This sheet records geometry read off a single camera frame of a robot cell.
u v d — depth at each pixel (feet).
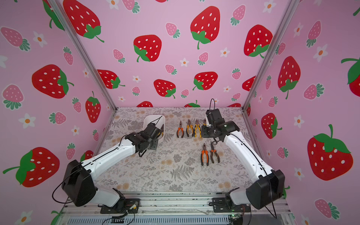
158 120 3.90
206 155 3.05
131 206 2.36
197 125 3.54
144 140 1.96
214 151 3.11
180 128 3.52
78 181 1.37
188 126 3.52
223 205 2.36
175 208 2.41
